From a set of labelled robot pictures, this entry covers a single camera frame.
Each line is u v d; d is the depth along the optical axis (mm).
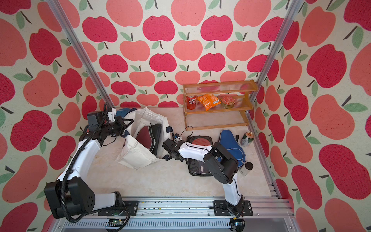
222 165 496
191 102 932
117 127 704
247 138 906
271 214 1021
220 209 734
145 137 921
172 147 734
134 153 770
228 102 989
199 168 866
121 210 726
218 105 1018
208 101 985
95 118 610
